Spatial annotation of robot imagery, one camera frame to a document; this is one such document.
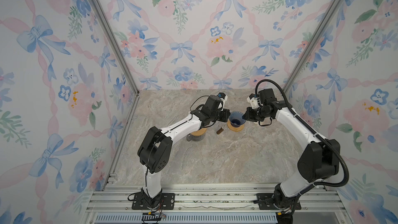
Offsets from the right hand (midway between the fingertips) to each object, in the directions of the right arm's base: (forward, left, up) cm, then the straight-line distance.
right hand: (243, 116), depth 87 cm
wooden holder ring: (-6, +4, -4) cm, 9 cm away
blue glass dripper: (0, +3, -3) cm, 4 cm away
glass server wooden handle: (-4, +13, -10) cm, 16 cm away
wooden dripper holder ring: (-8, +24, -5) cm, 26 cm away
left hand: (0, +7, +3) cm, 8 cm away
